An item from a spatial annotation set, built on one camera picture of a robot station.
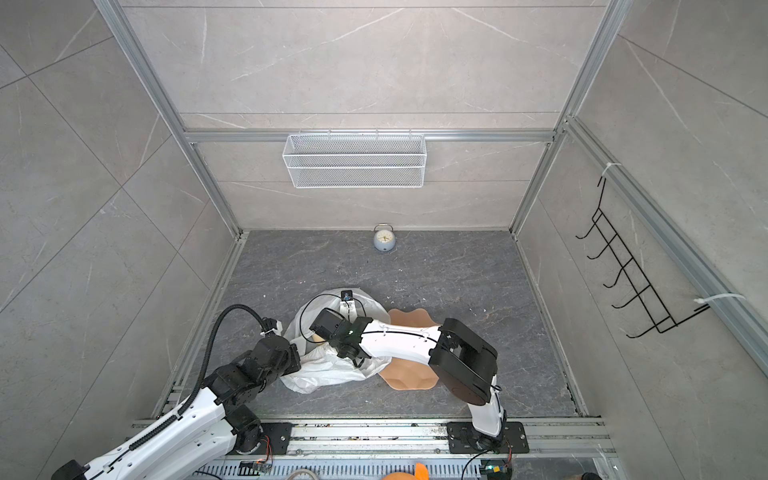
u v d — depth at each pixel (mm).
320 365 722
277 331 737
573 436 752
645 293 630
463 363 440
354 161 1011
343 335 647
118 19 686
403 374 832
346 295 752
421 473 658
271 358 619
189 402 511
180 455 528
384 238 1134
